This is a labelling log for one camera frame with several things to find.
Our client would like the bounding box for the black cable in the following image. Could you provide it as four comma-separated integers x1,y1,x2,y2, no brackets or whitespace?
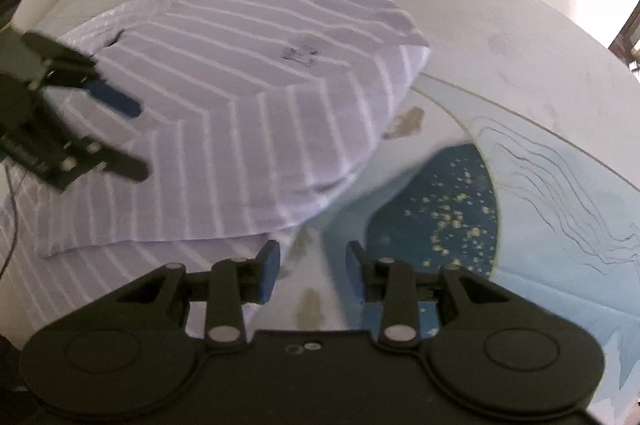
0,161,24,281

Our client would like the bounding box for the lavender white striped sweater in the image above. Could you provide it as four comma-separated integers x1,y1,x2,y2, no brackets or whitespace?
1,0,430,322

